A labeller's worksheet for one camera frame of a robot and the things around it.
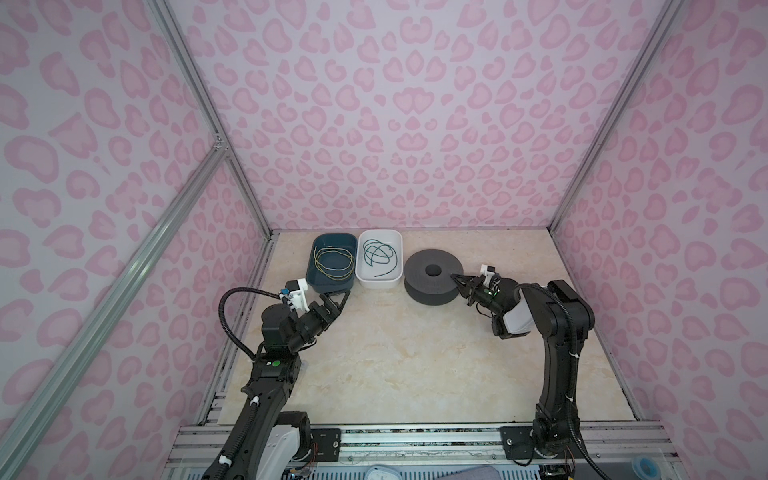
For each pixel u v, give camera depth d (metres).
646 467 0.70
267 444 0.57
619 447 0.73
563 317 0.57
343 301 0.71
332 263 1.07
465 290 0.91
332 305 0.68
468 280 0.93
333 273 1.06
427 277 0.98
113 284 0.58
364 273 1.06
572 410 0.61
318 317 0.68
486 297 0.89
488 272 0.96
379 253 1.13
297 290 0.71
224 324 0.58
